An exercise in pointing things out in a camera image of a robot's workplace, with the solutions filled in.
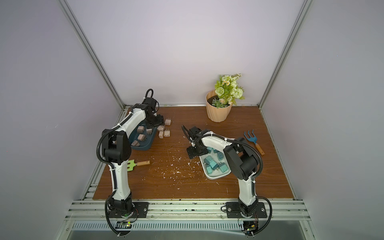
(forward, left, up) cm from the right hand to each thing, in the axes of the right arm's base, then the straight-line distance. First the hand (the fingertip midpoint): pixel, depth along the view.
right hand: (194, 154), depth 91 cm
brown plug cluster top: (+19, +25, +2) cm, 31 cm away
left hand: (+19, +22, +8) cm, 30 cm away
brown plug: (+16, +32, +3) cm, 36 cm away
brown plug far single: (+25, +20, +2) cm, 32 cm away
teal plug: (-7, -12, +1) cm, 14 cm away
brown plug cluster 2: (+13, +23, +2) cm, 27 cm away
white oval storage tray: (0, -11, -1) cm, 11 cm away
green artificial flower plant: (+32, -21, +25) cm, 45 cm away
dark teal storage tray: (+10, +36, +2) cm, 37 cm away
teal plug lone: (-2, -16, +2) cm, 16 cm away
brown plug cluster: (+15, +20, +1) cm, 25 cm away
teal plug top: (-10, -9, +2) cm, 14 cm away
